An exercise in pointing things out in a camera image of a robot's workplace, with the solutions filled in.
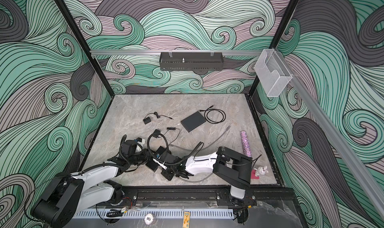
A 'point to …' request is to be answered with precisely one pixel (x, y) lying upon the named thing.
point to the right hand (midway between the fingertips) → (163, 170)
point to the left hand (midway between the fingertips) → (156, 154)
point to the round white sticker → (148, 218)
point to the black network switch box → (153, 164)
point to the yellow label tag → (186, 219)
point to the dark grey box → (193, 121)
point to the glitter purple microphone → (246, 148)
